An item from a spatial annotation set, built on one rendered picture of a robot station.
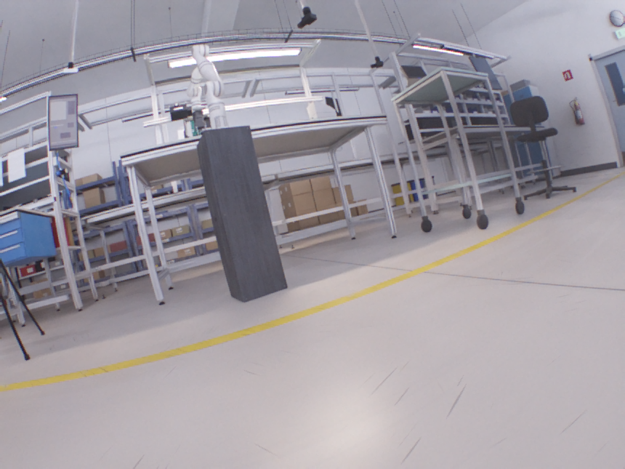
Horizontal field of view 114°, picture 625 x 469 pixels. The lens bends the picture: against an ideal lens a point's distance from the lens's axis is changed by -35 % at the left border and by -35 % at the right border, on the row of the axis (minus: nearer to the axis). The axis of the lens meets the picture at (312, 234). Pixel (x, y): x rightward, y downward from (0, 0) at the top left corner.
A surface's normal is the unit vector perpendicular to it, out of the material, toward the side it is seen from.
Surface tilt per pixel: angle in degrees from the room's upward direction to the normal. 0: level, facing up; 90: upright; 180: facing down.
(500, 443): 0
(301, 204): 90
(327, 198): 90
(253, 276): 90
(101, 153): 90
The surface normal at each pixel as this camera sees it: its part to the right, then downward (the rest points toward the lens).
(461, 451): -0.23, -0.97
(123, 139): 0.35, -0.03
